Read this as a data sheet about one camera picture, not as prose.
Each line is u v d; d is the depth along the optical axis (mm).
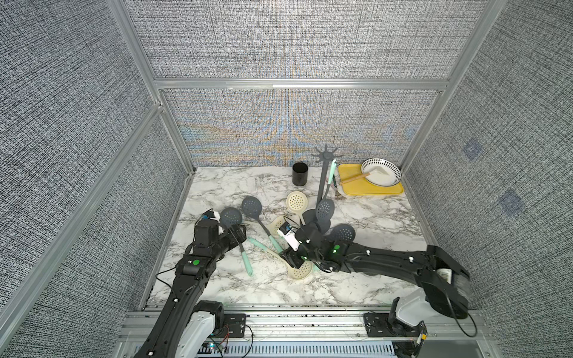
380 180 1106
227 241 699
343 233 940
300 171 1091
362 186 1121
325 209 885
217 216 732
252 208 1018
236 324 735
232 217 980
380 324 732
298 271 835
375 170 1133
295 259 704
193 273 528
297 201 1033
